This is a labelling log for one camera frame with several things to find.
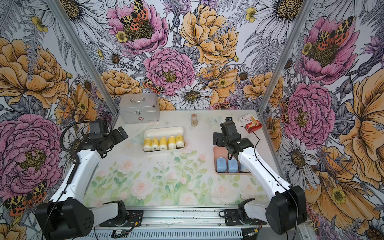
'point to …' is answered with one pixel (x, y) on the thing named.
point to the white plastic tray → (164, 131)
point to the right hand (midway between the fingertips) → (223, 140)
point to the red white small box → (250, 123)
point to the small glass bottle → (194, 120)
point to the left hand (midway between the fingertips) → (119, 140)
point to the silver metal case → (139, 108)
